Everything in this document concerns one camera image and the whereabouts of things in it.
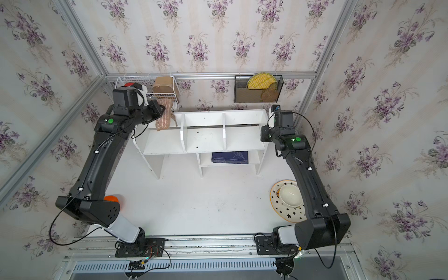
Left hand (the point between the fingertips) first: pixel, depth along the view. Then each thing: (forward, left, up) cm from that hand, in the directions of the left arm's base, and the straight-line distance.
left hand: (168, 108), depth 71 cm
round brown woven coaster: (+25, -49, -11) cm, 56 cm away
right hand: (-4, -43, -8) cm, 44 cm away
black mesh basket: (+25, -35, -11) cm, 44 cm away
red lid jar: (+27, +28, -6) cm, 39 cm away
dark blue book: (-8, -27, -25) cm, 37 cm away
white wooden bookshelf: (-3, -21, -15) cm, 26 cm away
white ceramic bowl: (-23, -57, -36) cm, 71 cm away
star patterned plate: (-32, -56, -39) cm, 75 cm away
